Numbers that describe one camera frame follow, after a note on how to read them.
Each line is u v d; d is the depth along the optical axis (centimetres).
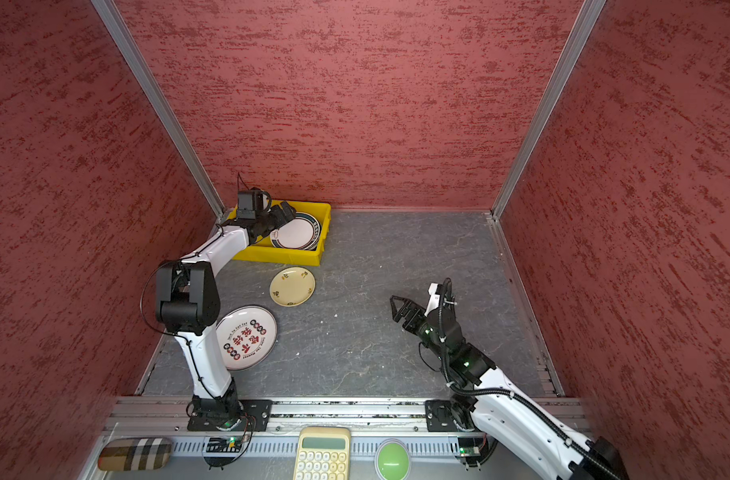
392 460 67
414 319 70
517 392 51
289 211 90
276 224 90
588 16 71
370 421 74
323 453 68
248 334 87
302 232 106
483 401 54
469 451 70
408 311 70
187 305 53
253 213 77
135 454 67
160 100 87
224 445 71
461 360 60
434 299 73
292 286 99
